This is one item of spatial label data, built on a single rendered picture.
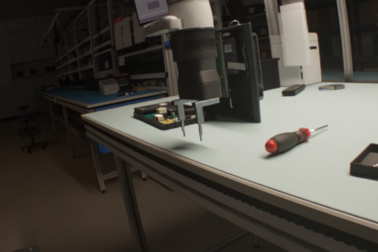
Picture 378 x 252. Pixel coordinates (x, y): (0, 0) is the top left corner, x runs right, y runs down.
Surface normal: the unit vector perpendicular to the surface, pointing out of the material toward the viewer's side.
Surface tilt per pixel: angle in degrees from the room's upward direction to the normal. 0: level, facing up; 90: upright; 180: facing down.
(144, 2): 101
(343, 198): 0
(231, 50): 90
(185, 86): 90
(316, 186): 0
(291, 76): 90
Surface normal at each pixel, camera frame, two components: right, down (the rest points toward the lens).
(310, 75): 0.54, 0.07
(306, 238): -0.83, 0.19
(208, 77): 0.47, -0.26
